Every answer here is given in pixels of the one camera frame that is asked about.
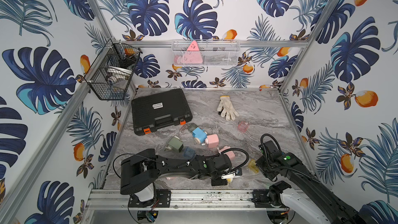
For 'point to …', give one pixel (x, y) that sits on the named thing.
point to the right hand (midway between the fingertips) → (257, 166)
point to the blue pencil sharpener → (200, 136)
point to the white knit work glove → (226, 106)
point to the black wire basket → (110, 76)
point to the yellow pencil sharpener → (229, 180)
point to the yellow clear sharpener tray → (253, 166)
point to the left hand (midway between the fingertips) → (227, 175)
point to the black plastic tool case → (158, 110)
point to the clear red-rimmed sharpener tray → (242, 126)
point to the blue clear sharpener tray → (189, 152)
